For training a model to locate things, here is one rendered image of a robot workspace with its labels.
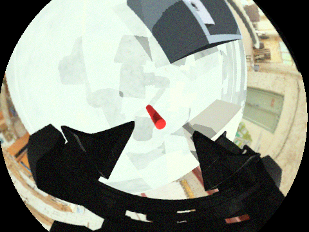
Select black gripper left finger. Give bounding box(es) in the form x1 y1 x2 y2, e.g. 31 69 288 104
60 121 135 180

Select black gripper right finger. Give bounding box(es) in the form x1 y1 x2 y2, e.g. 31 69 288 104
192 131 261 191

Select red peg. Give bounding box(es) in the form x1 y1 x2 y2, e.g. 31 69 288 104
146 105 167 129

